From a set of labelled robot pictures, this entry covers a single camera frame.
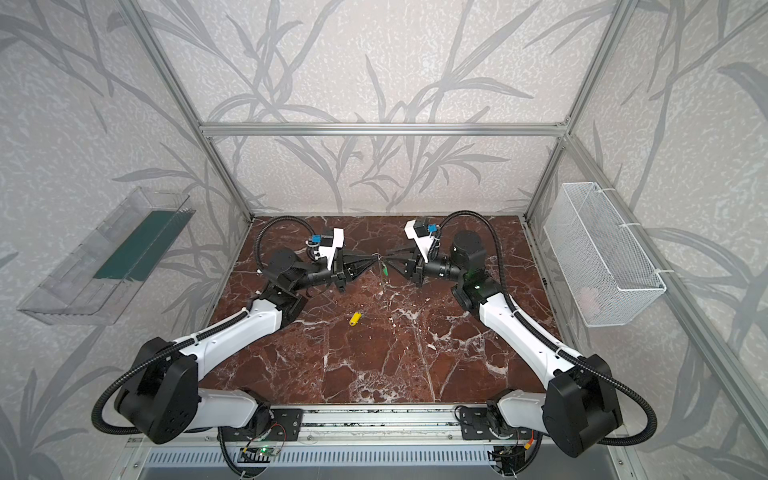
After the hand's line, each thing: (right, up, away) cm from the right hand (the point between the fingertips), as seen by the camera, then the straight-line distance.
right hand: (389, 249), depth 69 cm
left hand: (-3, -2, -2) cm, 4 cm away
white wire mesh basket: (+46, -5, -8) cm, 47 cm away
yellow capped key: (-12, -23, +24) cm, 35 cm away
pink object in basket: (+49, -13, +3) cm, 50 cm away
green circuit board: (-33, -51, +3) cm, 60 cm away
